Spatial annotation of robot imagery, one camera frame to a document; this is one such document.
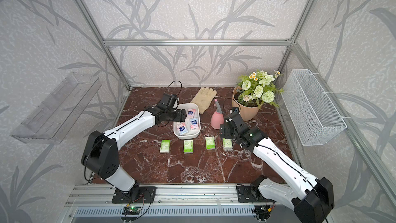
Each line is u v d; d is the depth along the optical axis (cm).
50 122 64
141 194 72
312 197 37
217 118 92
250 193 67
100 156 44
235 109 68
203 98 115
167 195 75
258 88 78
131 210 71
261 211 71
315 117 60
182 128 94
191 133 94
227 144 89
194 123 96
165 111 68
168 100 69
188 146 87
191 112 102
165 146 87
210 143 89
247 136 53
